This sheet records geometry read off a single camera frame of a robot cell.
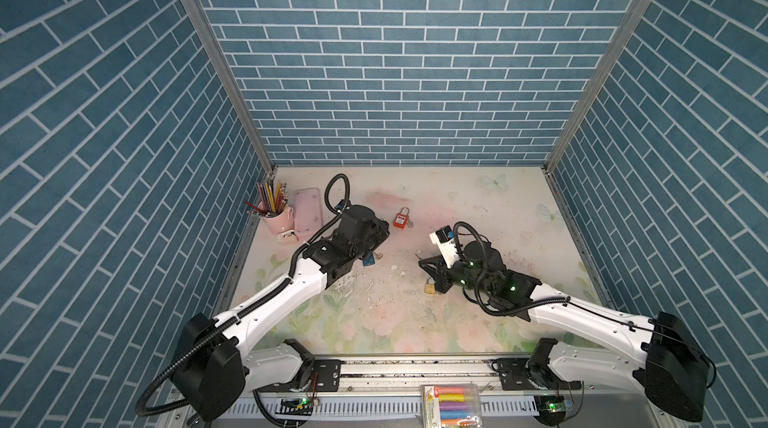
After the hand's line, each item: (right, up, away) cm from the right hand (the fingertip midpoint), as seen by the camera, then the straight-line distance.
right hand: (417, 261), depth 76 cm
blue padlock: (-14, -4, +18) cm, 23 cm away
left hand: (-6, +9, +4) cm, 11 cm away
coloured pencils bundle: (-46, +15, +20) cm, 52 cm away
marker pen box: (+7, -32, -8) cm, 34 cm away
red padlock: (-4, +9, +28) cm, 29 cm away
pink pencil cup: (-44, +7, +23) cm, 50 cm away
